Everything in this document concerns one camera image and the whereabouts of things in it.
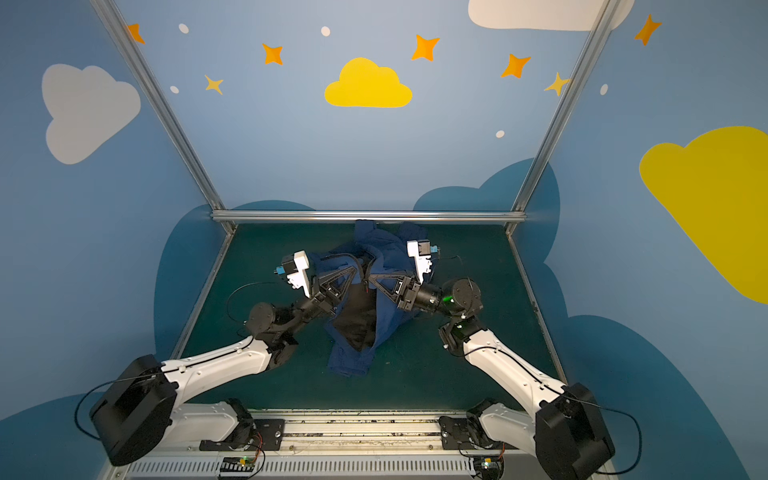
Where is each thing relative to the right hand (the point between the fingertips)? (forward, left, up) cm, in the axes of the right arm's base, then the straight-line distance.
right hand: (373, 279), depth 61 cm
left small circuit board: (-31, +33, -39) cm, 60 cm away
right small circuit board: (-27, -29, -39) cm, 56 cm away
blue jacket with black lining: (+8, +5, -34) cm, 35 cm away
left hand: (+2, +5, +1) cm, 5 cm away
